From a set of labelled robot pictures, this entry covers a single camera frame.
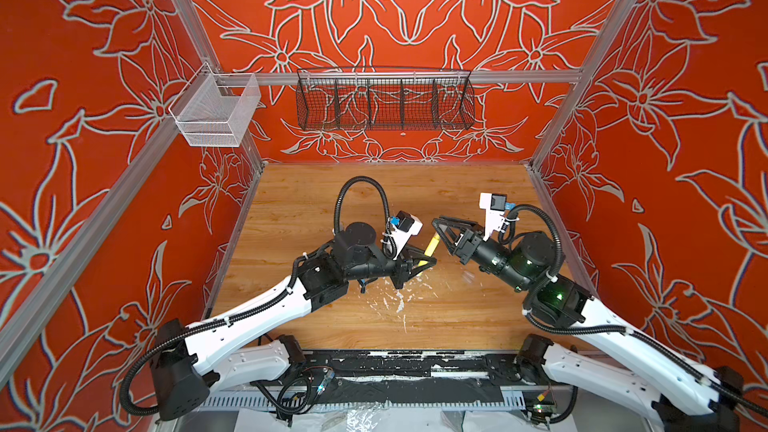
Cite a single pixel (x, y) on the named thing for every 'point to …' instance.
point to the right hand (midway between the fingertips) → (432, 224)
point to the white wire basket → (215, 109)
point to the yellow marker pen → (432, 246)
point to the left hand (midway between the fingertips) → (433, 257)
